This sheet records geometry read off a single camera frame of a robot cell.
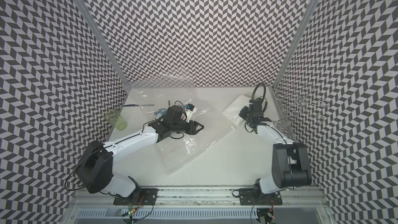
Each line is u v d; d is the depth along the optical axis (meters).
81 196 0.73
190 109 0.75
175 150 0.87
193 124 0.73
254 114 0.69
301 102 0.69
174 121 0.65
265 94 1.16
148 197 0.72
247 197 0.73
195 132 0.74
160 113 0.98
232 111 0.98
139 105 0.97
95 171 0.42
